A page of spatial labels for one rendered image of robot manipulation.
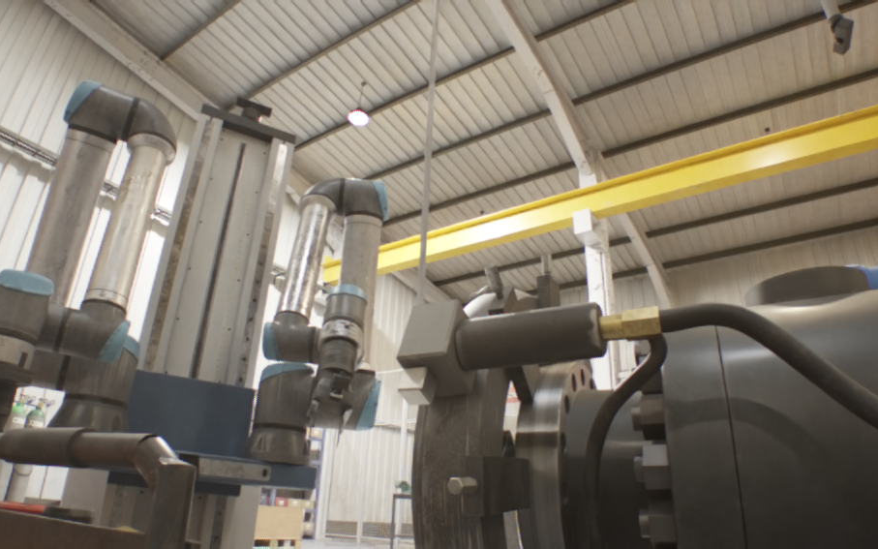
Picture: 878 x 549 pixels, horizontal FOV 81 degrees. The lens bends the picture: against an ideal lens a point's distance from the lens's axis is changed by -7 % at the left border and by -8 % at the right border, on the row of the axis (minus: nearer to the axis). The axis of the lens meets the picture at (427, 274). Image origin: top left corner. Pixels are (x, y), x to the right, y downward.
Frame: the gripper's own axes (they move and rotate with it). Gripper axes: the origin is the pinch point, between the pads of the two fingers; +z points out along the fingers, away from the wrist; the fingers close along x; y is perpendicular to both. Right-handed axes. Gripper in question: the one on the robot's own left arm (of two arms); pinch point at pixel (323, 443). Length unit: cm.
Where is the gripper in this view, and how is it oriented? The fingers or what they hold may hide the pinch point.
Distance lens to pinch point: 106.0
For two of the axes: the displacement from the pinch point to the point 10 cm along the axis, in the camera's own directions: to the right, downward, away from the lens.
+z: 0.0, 6.6, -7.5
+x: 9.2, 2.8, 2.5
